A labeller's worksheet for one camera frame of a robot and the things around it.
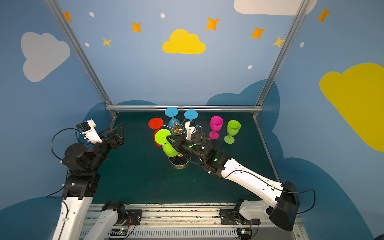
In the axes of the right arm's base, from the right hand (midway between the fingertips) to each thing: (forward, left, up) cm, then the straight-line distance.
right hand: (167, 135), depth 63 cm
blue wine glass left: (+20, +2, -6) cm, 21 cm away
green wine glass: (+27, -37, -24) cm, 52 cm away
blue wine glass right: (+19, -9, -6) cm, 22 cm away
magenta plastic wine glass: (+28, -25, -23) cm, 44 cm away
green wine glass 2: (0, +3, -3) cm, 4 cm away
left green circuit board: (-33, +24, -38) cm, 56 cm away
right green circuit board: (-30, -38, -39) cm, 62 cm away
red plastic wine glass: (+12, +8, -5) cm, 15 cm away
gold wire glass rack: (+6, -3, -34) cm, 35 cm away
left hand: (+2, +23, +3) cm, 23 cm away
